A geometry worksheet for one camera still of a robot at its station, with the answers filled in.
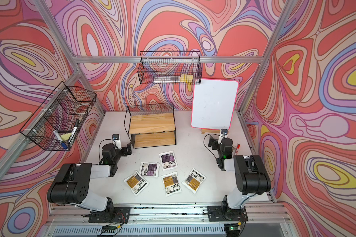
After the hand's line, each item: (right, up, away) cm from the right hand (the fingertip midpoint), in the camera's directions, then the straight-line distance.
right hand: (218, 139), depth 96 cm
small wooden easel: (-6, +5, +5) cm, 9 cm away
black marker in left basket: (-76, +7, -27) cm, 80 cm away
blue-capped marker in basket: (-83, +3, -25) cm, 87 cm away
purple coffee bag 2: (-44, -18, -7) cm, 48 cm away
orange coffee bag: (-50, -23, -13) cm, 57 cm away
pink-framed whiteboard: (-3, +24, -1) cm, 24 cm away
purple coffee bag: (-33, -13, -4) cm, 36 cm away
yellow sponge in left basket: (-82, +4, -23) cm, 86 cm away
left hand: (-61, -2, -2) cm, 61 cm away
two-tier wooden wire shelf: (-44, +9, -1) cm, 45 cm away
